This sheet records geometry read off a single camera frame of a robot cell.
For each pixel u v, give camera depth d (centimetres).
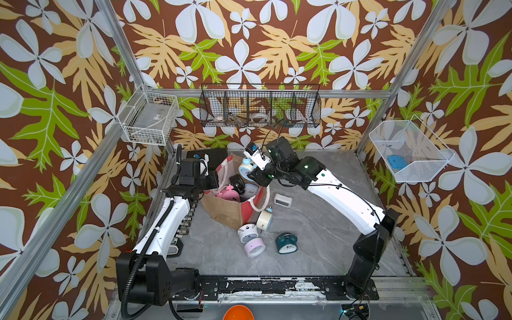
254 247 78
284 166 56
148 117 86
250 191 98
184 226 89
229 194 91
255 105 97
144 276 40
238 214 75
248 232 82
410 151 82
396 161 80
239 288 75
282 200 95
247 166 70
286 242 78
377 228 44
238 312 66
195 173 64
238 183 93
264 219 84
